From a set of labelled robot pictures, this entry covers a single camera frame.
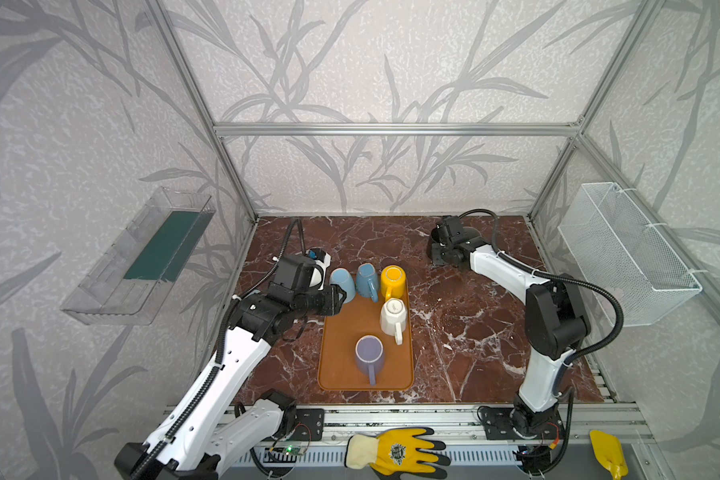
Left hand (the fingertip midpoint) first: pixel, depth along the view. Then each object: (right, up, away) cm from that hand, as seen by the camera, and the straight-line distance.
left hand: (344, 286), depth 72 cm
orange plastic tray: (-3, -24, +11) cm, 27 cm away
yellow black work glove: (+12, -38, -4) cm, 40 cm away
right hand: (+29, +11, +25) cm, 40 cm away
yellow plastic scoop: (+63, -38, -3) cm, 73 cm away
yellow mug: (+13, -1, +19) cm, 23 cm away
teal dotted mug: (+5, -1, +19) cm, 20 cm away
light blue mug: (-2, -1, +19) cm, 19 cm away
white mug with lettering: (+12, -10, +10) cm, 19 cm away
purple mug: (+6, -19, +5) cm, 20 cm away
